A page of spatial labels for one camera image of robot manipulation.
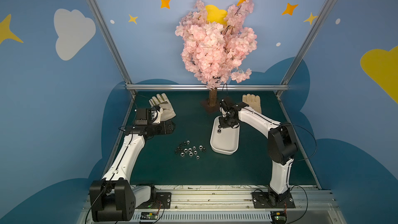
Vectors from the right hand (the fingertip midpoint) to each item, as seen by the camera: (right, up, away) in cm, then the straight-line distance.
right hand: (225, 123), depth 95 cm
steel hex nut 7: (-19, -14, -4) cm, 24 cm away
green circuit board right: (+22, -42, -22) cm, 53 cm away
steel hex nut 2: (-3, -3, +4) cm, 6 cm away
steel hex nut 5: (-21, -15, -4) cm, 27 cm away
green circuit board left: (-40, -41, -23) cm, 62 cm away
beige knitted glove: (+25, +15, +21) cm, 35 cm away
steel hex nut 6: (-23, -12, 0) cm, 26 cm away
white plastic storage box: (0, -11, +1) cm, 11 cm away
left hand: (-33, +1, -12) cm, 35 cm away
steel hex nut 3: (-21, -17, -6) cm, 28 cm away
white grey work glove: (-45, +15, +20) cm, 51 cm away
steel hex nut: (-3, -6, +3) cm, 7 cm away
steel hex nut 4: (-26, -18, -7) cm, 32 cm away
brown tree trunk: (-7, +17, +11) cm, 21 cm away
